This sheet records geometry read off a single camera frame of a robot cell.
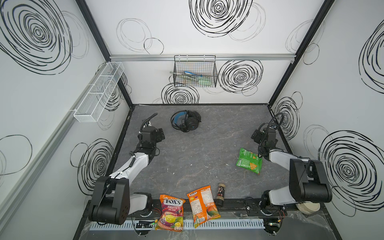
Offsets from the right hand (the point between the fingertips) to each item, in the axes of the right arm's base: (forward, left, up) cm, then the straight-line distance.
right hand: (262, 133), depth 93 cm
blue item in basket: (+26, +45, +26) cm, 58 cm away
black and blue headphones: (+11, +49, -1) cm, 50 cm away
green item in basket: (+20, +42, +25) cm, 53 cm away
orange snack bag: (-39, +38, -5) cm, 55 cm away
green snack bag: (-16, +10, -6) cm, 19 cm away
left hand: (-2, +67, +5) cm, 67 cm away
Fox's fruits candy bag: (-44, +52, -4) cm, 69 cm away
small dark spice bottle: (-34, +28, -6) cm, 45 cm away
